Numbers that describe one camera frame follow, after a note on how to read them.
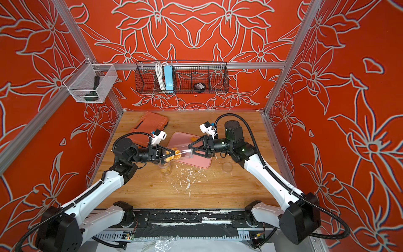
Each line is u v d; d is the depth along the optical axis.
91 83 0.92
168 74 0.90
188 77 0.98
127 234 0.71
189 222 0.73
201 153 0.66
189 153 0.60
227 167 0.90
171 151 0.61
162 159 0.61
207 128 0.64
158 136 0.65
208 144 0.58
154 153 0.59
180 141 1.01
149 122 1.08
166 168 0.82
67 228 0.38
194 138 1.04
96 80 0.90
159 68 0.87
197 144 0.60
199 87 0.95
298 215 0.38
